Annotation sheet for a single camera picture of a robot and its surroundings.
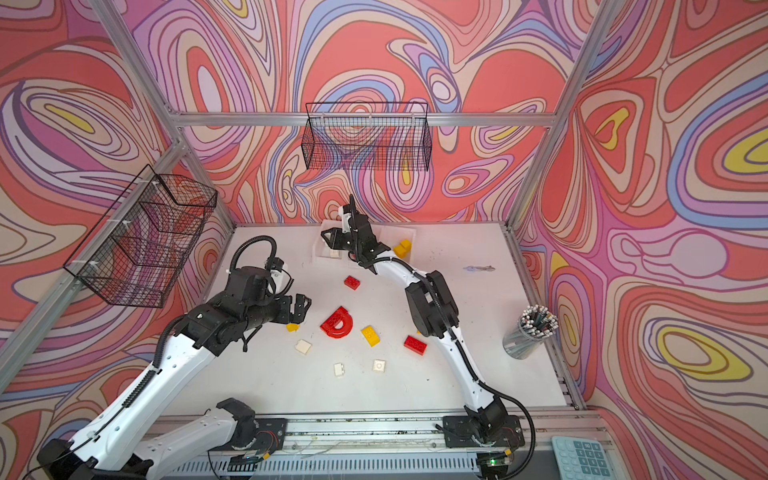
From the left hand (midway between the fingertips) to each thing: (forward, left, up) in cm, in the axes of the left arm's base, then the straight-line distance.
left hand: (298, 300), depth 75 cm
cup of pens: (-5, -60, -3) cm, 60 cm away
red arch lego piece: (+3, -5, -19) cm, 20 cm away
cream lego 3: (-10, -9, -21) cm, 25 cm away
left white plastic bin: (+34, +2, -17) cm, 38 cm away
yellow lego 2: (-1, -18, -19) cm, 26 cm away
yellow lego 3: (+2, +7, -19) cm, 21 cm away
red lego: (+19, -10, -19) cm, 28 cm away
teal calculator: (-31, -68, -19) cm, 78 cm away
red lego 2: (-3, -31, -20) cm, 37 cm away
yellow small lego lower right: (-10, -30, +2) cm, 31 cm away
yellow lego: (+33, -30, -16) cm, 48 cm away
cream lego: (-3, +2, -21) cm, 21 cm away
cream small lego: (+31, -3, -17) cm, 35 cm away
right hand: (+28, -2, -8) cm, 29 cm away
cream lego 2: (-9, -20, -20) cm, 30 cm away
